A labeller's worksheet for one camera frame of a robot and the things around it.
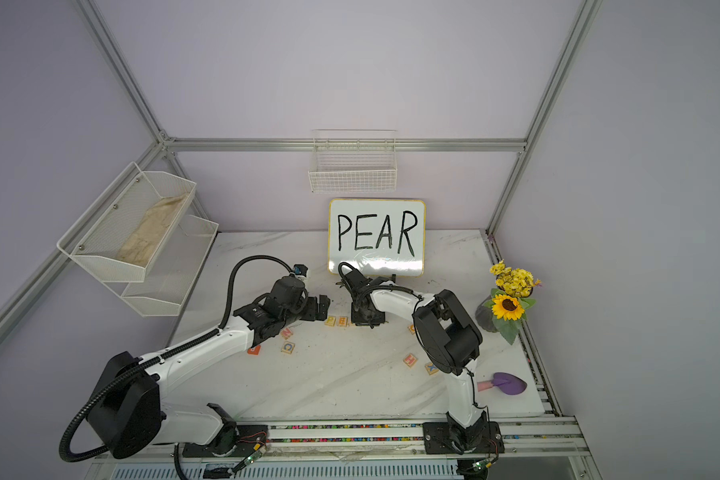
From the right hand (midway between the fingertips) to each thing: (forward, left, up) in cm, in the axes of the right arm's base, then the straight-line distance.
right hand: (357, 322), depth 95 cm
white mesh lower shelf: (+9, +58, +13) cm, 60 cm away
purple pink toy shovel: (-20, -42, +1) cm, 46 cm away
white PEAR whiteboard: (+27, -8, +11) cm, 31 cm away
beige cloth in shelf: (+7, +55, +31) cm, 63 cm away
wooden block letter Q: (-9, +21, +2) cm, 22 cm away
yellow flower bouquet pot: (-9, -38, +21) cm, 44 cm away
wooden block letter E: (0, +5, +1) cm, 5 cm away
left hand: (0, +12, +12) cm, 17 cm away
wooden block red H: (-13, -16, +1) cm, 20 cm away
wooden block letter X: (-16, -22, 0) cm, 27 cm away
